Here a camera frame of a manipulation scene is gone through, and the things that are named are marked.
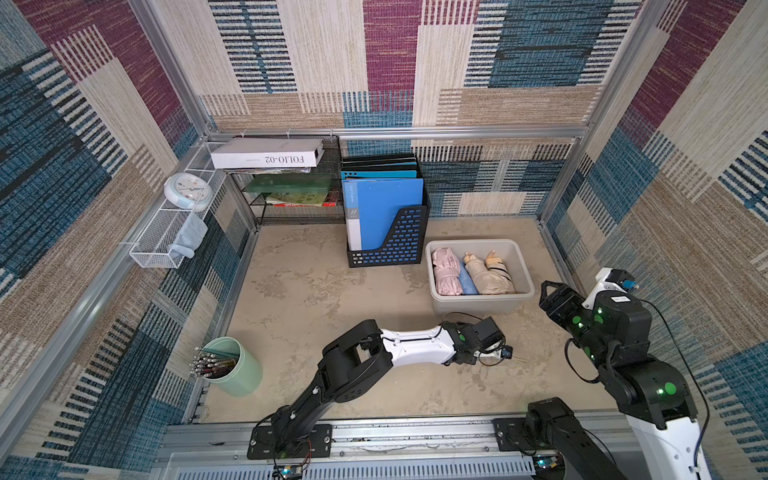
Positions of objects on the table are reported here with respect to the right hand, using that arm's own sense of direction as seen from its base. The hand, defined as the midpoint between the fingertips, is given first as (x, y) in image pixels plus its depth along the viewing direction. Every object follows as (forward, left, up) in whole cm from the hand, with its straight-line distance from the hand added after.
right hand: (553, 286), depth 65 cm
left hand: (+3, +12, -29) cm, 31 cm away
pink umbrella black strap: (+17, +18, -18) cm, 31 cm away
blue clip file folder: (+33, +40, -6) cm, 52 cm away
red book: (+39, +56, -10) cm, 69 cm away
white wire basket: (+11, +86, +4) cm, 87 cm away
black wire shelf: (+43, +66, -10) cm, 79 cm away
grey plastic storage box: (+23, -4, -18) cm, 29 cm away
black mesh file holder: (+30, +29, -18) cm, 45 cm away
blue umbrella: (+15, +12, -22) cm, 29 cm away
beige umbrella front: (+22, +8, -23) cm, 33 cm away
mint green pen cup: (-11, +71, -16) cm, 74 cm away
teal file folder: (+43, +38, -2) cm, 58 cm away
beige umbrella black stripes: (+16, +3, -20) cm, 25 cm away
